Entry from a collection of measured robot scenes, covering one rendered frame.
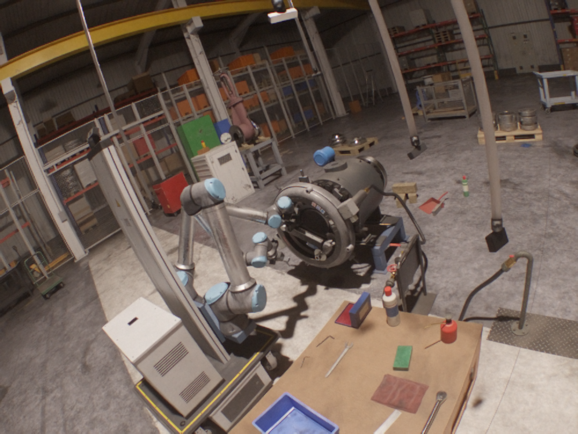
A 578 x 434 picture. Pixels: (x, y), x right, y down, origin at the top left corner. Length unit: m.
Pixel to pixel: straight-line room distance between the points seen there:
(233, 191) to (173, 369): 4.89
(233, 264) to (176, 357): 0.58
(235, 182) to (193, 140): 3.50
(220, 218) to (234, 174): 4.72
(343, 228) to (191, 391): 1.46
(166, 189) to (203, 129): 2.92
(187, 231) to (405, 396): 1.63
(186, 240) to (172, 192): 5.28
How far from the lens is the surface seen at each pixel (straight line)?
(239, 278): 1.57
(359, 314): 1.58
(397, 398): 1.31
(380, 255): 2.64
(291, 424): 1.38
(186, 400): 1.81
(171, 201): 7.34
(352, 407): 1.35
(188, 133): 9.35
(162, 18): 10.43
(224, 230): 1.51
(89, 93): 15.80
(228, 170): 6.13
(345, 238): 2.23
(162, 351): 1.61
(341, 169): 2.67
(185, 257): 2.19
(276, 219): 1.95
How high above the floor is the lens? 1.62
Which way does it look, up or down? 21 degrees down
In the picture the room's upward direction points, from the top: 21 degrees counter-clockwise
